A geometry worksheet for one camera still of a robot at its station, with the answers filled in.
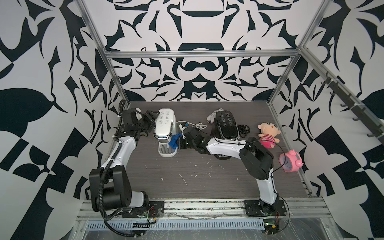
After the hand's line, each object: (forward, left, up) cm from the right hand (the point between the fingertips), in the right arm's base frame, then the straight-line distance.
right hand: (174, 139), depth 89 cm
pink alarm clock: (-14, -63, 0) cm, 64 cm away
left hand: (+9, +9, +13) cm, 18 cm away
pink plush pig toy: (+6, -59, -3) cm, 59 cm away
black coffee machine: (-1, -28, +14) cm, 31 cm away
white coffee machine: (-1, +3, +14) cm, 14 cm away
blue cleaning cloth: (-2, +1, +1) cm, 2 cm away
